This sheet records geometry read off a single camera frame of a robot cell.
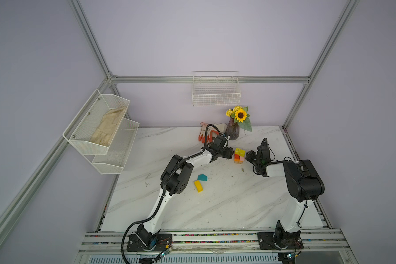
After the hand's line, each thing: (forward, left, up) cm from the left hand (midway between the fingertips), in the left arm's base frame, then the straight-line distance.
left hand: (229, 151), depth 101 cm
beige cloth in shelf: (-7, +64, +24) cm, 69 cm away
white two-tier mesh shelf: (-12, +69, +6) cm, 70 cm away
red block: (-3, -4, -1) cm, 6 cm away
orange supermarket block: (-5, -5, -3) cm, 8 cm away
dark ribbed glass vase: (+17, -4, +3) cm, 17 cm away
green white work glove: (+24, +3, -1) cm, 24 cm away
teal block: (-15, +17, -5) cm, 24 cm away
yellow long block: (-22, +19, -4) cm, 29 cm away
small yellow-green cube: (-3, -7, +2) cm, 8 cm away
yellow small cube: (-2, -5, +3) cm, 6 cm away
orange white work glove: (+19, +10, -1) cm, 22 cm away
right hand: (0, -12, -1) cm, 12 cm away
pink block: (-5, -7, 0) cm, 9 cm away
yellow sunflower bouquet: (+13, -5, +19) cm, 23 cm away
